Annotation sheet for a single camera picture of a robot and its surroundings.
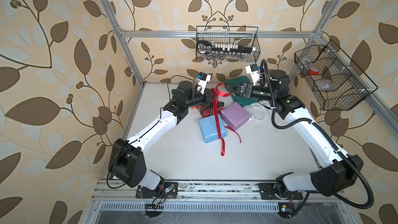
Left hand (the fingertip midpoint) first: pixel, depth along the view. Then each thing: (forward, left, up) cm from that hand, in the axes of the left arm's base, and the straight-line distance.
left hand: (216, 90), depth 73 cm
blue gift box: (-6, +3, -27) cm, 28 cm away
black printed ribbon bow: (+11, -5, -25) cm, 28 cm away
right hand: (-2, -6, +4) cm, 7 cm away
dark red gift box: (+6, +3, -25) cm, 26 cm away
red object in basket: (+14, -52, +1) cm, 54 cm away
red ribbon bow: (0, -3, 0) cm, 3 cm away
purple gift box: (+2, -13, -26) cm, 29 cm away
